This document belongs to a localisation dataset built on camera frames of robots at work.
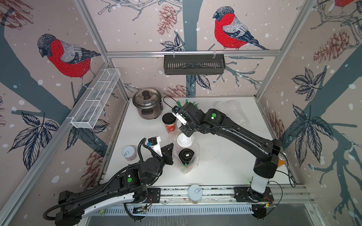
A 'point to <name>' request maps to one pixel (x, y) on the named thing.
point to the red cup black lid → (169, 119)
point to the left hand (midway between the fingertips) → (176, 143)
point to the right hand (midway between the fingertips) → (183, 123)
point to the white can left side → (129, 153)
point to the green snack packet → (102, 212)
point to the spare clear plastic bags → (233, 110)
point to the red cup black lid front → (185, 155)
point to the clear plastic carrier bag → (194, 160)
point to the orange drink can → (281, 163)
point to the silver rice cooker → (148, 103)
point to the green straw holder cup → (180, 105)
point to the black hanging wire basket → (196, 64)
